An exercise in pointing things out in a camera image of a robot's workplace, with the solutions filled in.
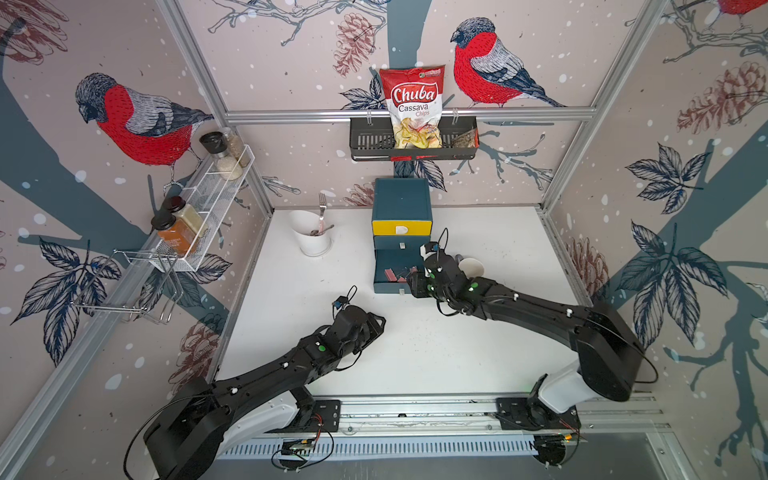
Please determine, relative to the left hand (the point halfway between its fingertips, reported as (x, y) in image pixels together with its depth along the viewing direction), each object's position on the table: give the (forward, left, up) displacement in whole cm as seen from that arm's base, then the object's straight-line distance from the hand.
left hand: (389, 318), depth 82 cm
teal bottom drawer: (+22, -4, -4) cm, 23 cm away
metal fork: (+38, +24, +4) cm, 46 cm away
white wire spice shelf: (+25, +50, +23) cm, 60 cm away
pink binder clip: (+18, 0, -6) cm, 19 cm away
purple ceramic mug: (+17, -26, +1) cm, 31 cm away
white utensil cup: (+33, +30, +1) cm, 44 cm away
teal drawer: (+25, -3, +3) cm, 25 cm away
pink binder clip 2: (+15, -4, -4) cm, 16 cm away
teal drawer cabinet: (+28, -4, +13) cm, 31 cm away
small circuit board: (-29, +21, -8) cm, 37 cm away
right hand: (+10, -6, +5) cm, 13 cm away
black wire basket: (+50, +5, +25) cm, 56 cm away
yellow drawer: (+25, -4, +11) cm, 27 cm away
